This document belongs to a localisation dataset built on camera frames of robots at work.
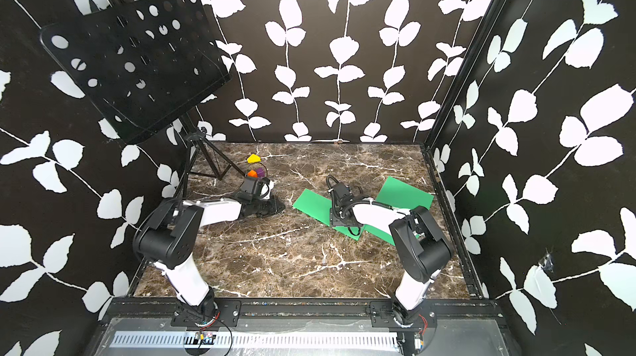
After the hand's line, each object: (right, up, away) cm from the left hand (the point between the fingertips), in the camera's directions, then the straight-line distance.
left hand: (286, 202), depth 96 cm
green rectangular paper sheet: (+13, -2, +2) cm, 13 cm away
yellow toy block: (-18, +18, +18) cm, 31 cm away
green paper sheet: (+48, +2, +9) cm, 48 cm away
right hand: (+21, -5, -2) cm, 22 cm away
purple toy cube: (-13, +12, +11) cm, 21 cm away
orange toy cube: (-17, +11, +11) cm, 23 cm away
